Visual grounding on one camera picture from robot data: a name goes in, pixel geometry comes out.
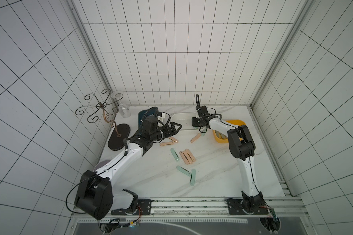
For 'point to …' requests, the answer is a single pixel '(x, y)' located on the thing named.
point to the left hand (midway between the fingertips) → (175, 130)
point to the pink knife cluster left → (186, 160)
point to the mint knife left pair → (174, 154)
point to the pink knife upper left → (174, 139)
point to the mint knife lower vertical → (192, 177)
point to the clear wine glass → (124, 109)
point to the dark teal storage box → (142, 113)
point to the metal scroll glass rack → (102, 105)
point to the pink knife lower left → (162, 144)
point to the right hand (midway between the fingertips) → (196, 118)
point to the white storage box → (184, 119)
